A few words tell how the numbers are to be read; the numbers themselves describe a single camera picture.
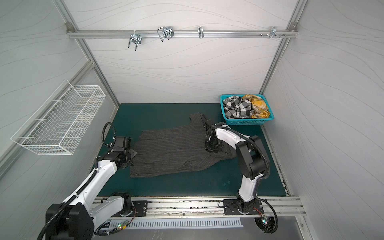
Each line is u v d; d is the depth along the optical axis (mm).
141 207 733
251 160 487
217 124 698
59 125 686
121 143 648
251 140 499
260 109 1039
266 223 721
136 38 788
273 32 764
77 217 386
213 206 756
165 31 763
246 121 1015
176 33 787
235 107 1080
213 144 783
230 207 735
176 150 939
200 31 730
